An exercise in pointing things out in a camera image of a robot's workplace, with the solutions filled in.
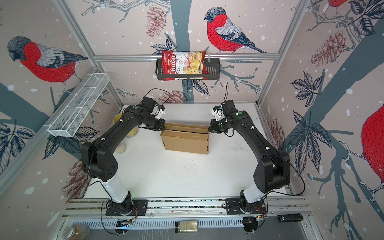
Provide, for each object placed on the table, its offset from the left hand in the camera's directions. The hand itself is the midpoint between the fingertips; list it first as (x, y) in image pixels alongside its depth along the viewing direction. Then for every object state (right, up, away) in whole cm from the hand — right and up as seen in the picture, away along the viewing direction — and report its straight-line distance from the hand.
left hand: (164, 128), depth 85 cm
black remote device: (+61, -41, -17) cm, 75 cm away
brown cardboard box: (+14, -5, -2) cm, 15 cm away
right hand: (+25, -2, -3) cm, 25 cm away
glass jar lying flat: (+14, -43, -20) cm, 49 cm away
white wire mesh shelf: (-44, +4, -14) cm, 46 cm away
